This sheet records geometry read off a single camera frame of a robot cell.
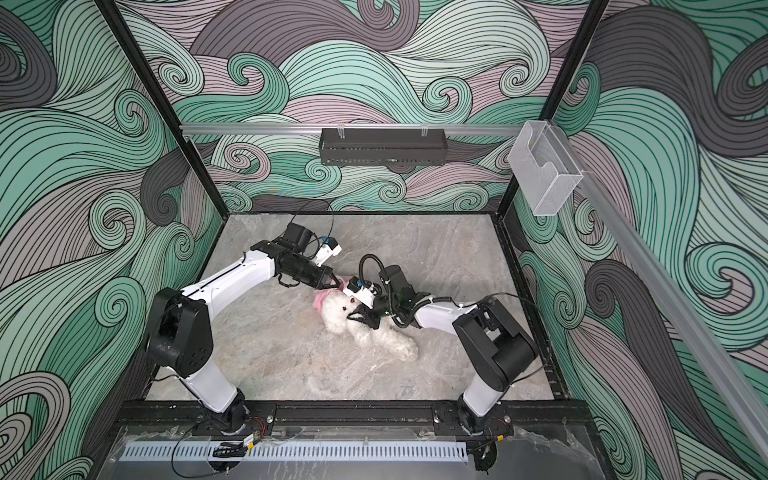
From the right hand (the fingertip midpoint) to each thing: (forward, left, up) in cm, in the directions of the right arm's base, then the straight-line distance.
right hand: (349, 312), depth 85 cm
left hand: (+7, +3, +5) cm, 9 cm away
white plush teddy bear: (-7, -11, 0) cm, 13 cm away
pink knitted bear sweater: (+4, +10, +3) cm, 11 cm away
